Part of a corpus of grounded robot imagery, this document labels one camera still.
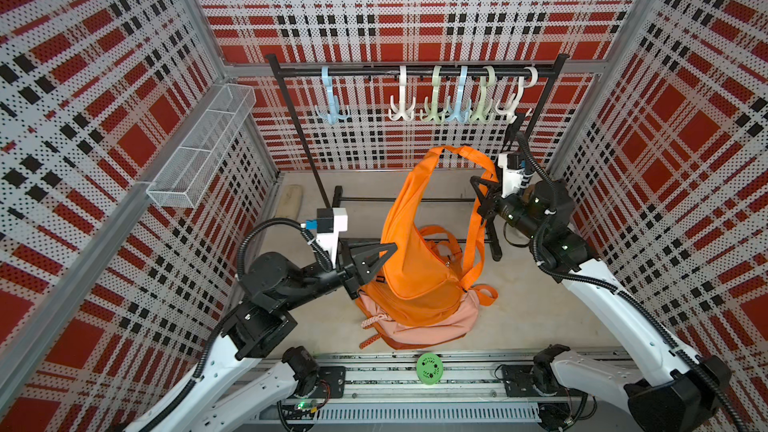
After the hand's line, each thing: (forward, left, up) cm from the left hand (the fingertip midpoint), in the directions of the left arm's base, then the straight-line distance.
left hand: (400, 247), depth 52 cm
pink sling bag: (-6, 0, -35) cm, 35 cm away
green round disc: (-12, -7, -37) cm, 40 cm away
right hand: (+21, -17, -6) cm, 28 cm away
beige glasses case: (+42, +41, -38) cm, 70 cm away
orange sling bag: (+3, -6, -14) cm, 15 cm away
